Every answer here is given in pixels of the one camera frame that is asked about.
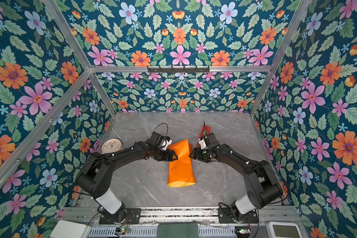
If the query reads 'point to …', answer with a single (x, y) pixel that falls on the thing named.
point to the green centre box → (177, 230)
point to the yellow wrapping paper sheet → (181, 170)
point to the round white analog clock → (111, 145)
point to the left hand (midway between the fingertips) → (175, 159)
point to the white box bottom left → (64, 229)
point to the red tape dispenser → (207, 128)
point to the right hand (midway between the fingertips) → (196, 154)
